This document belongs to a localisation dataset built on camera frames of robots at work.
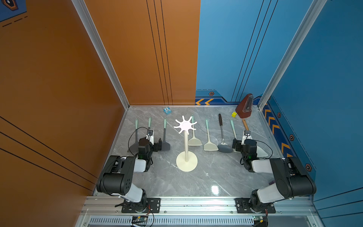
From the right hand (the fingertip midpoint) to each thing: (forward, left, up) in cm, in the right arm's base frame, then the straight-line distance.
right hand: (242, 138), depth 94 cm
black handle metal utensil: (-5, +13, -3) cm, 14 cm away
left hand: (+1, +60, +2) cm, 60 cm away
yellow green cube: (+24, 0, -3) cm, 25 cm away
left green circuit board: (-44, +62, -7) cm, 76 cm away
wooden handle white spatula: (-9, -11, -3) cm, 14 cm away
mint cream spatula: (+1, +33, -5) cm, 33 cm away
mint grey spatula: (-3, +52, -3) cm, 52 cm away
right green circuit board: (-43, 0, -8) cm, 44 cm away
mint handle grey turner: (+16, +67, -3) cm, 69 cm away
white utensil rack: (-14, +37, -4) cm, 40 cm away
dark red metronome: (+25, -7, +5) cm, 26 cm away
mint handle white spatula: (+18, +3, -4) cm, 18 cm away
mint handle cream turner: (-3, +22, -4) cm, 23 cm away
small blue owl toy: (+29, +54, -2) cm, 61 cm away
